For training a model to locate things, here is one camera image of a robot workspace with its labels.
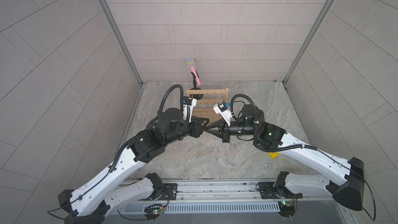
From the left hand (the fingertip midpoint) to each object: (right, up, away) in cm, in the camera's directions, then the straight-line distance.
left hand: (210, 120), depth 61 cm
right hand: (-1, -4, -1) cm, 5 cm away
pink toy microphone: (-11, +29, +31) cm, 44 cm away
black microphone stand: (-8, +9, +47) cm, 48 cm away
